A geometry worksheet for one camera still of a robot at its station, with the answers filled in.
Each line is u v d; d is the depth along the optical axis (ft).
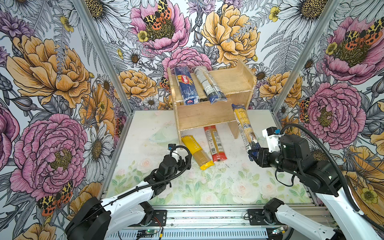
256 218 2.43
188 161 2.51
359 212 1.18
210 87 2.25
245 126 2.16
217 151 3.17
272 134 1.76
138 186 1.82
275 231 2.35
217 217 2.50
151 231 2.33
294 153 1.41
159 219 2.45
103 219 1.35
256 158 1.89
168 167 2.03
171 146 2.36
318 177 1.26
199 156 3.10
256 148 1.99
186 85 2.22
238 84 2.45
